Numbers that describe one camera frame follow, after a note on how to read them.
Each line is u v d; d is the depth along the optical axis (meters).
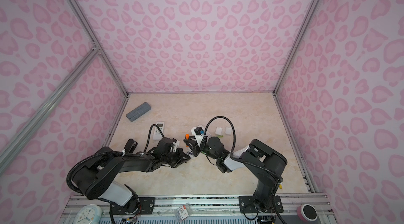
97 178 0.44
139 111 1.07
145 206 0.72
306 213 0.66
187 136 0.80
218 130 0.99
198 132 0.71
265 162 0.46
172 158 0.77
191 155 0.88
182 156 0.78
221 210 0.72
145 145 0.77
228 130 0.99
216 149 0.65
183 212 0.69
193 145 0.75
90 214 0.70
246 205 0.73
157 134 0.95
